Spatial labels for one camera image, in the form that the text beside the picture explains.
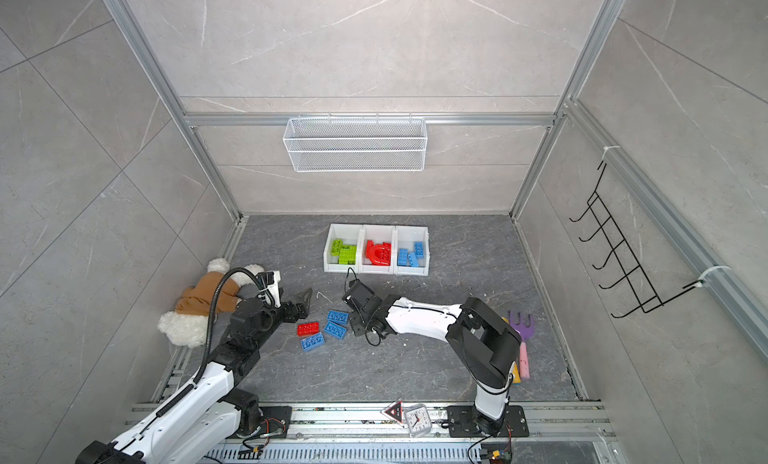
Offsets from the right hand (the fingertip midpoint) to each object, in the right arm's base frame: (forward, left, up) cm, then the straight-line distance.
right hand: (360, 318), depth 89 cm
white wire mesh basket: (+51, -1, +27) cm, 58 cm away
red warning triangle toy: (-25, -10, -2) cm, 27 cm away
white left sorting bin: (+32, +5, +2) cm, 33 cm away
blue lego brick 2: (+23, -14, 0) cm, 27 cm away
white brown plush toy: (-3, +49, +5) cm, 49 cm away
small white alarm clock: (-27, -16, -1) cm, 31 cm away
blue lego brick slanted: (+22, -18, -1) cm, 28 cm away
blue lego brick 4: (-3, +7, -1) cm, 8 cm away
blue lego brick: (+27, -20, -1) cm, 34 cm away
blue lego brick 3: (+1, +7, -1) cm, 7 cm away
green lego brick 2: (+22, +5, 0) cm, 23 cm away
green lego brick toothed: (+26, +10, +2) cm, 28 cm away
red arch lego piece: (+24, -6, +1) cm, 24 cm away
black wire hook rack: (-5, -62, +30) cm, 69 cm away
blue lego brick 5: (-7, +14, -1) cm, 16 cm away
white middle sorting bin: (+30, -6, +5) cm, 31 cm away
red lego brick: (-3, +16, -1) cm, 16 cm away
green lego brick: (+25, +5, +2) cm, 26 cm away
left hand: (+5, +17, +13) cm, 22 cm away
